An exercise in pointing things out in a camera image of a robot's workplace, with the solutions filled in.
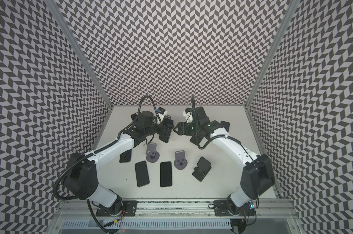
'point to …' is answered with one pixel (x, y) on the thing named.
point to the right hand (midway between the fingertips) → (179, 132)
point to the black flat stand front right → (204, 167)
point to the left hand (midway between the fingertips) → (169, 125)
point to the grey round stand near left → (152, 155)
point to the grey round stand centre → (180, 162)
